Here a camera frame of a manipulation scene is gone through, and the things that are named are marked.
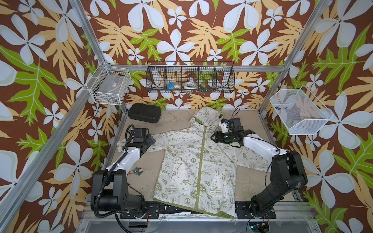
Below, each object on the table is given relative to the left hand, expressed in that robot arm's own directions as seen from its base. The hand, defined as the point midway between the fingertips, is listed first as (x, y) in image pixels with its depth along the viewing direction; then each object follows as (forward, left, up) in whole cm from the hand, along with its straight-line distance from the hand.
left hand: (148, 139), depth 92 cm
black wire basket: (+38, -27, +22) cm, 51 cm away
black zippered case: (+27, +6, -4) cm, 28 cm away
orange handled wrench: (-17, +6, -10) cm, 20 cm away
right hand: (+1, -42, +2) cm, 42 cm away
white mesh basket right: (+7, -90, +19) cm, 92 cm away
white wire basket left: (+23, +22, +26) cm, 41 cm away
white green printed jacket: (-19, -32, -8) cm, 38 cm away
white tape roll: (+33, -27, +18) cm, 46 cm away
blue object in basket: (+29, -14, +21) cm, 38 cm away
